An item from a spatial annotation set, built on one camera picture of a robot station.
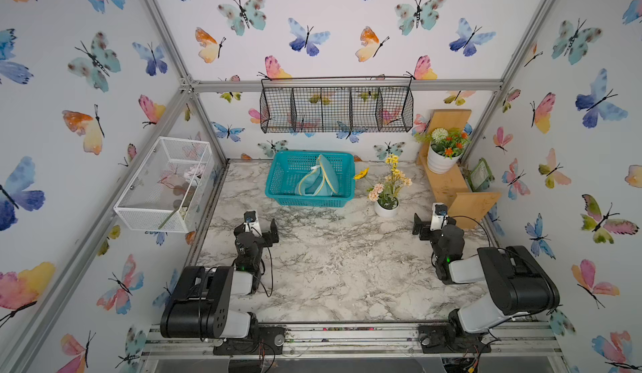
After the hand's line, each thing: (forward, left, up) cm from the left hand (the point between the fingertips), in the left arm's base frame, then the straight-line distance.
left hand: (262, 218), depth 90 cm
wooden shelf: (-1, -71, +5) cm, 72 cm away
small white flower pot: (+5, -45, -6) cm, 46 cm away
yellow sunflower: (+20, -38, 0) cm, 42 cm away
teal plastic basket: (+30, -5, -6) cm, 31 cm away
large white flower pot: (+23, -69, +11) cm, 74 cm away
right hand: (+1, -62, +1) cm, 62 cm away
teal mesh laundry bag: (+15, -21, +3) cm, 26 cm away
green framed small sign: (+23, -91, -6) cm, 94 cm away
